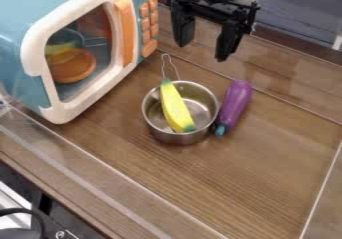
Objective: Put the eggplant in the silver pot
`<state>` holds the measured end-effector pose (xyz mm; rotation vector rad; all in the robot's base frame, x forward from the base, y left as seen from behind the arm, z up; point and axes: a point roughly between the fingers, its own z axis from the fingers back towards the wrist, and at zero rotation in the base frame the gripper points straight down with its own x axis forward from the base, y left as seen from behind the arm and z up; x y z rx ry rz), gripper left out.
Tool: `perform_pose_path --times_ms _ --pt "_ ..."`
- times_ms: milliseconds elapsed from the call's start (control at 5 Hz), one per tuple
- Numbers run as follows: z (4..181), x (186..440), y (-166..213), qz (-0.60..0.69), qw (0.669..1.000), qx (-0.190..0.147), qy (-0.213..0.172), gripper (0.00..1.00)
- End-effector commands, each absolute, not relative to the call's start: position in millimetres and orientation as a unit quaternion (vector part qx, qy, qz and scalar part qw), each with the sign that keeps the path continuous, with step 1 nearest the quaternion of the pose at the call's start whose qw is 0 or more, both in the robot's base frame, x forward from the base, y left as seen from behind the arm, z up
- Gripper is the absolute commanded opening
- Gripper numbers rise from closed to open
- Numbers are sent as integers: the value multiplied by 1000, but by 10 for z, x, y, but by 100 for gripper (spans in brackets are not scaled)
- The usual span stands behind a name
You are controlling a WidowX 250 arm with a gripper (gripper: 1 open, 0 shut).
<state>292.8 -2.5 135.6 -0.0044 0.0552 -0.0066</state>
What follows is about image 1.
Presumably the purple toy eggplant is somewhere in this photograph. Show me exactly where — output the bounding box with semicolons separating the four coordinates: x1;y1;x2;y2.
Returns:
215;80;253;136

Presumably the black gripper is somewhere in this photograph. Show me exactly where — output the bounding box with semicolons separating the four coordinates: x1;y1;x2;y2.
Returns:
171;0;261;62

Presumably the blue toy microwave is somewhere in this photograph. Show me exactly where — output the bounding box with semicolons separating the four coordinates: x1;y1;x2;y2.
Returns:
0;0;159;124

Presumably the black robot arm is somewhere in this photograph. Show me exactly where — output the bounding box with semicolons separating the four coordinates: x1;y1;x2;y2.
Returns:
169;0;261;62

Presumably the silver metal pot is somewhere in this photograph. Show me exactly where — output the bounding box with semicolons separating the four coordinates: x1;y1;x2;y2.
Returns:
142;54;219;145

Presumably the yellow toy banana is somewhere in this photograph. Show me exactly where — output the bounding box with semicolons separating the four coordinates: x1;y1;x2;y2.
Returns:
161;79;195;133

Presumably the black cable bottom left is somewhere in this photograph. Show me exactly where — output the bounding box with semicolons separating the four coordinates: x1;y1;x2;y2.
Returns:
0;207;48;239

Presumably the orange plate inside microwave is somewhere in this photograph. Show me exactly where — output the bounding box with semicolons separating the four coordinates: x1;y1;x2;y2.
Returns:
47;48;97;83

